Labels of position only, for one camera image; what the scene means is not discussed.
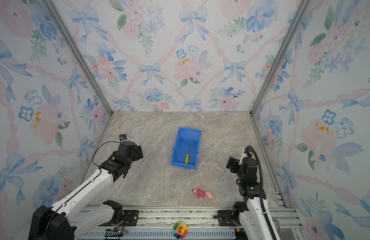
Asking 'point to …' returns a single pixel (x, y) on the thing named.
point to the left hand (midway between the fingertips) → (132, 148)
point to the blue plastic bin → (186, 139)
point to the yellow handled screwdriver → (187, 155)
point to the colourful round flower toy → (180, 230)
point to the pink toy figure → (200, 194)
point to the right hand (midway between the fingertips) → (238, 158)
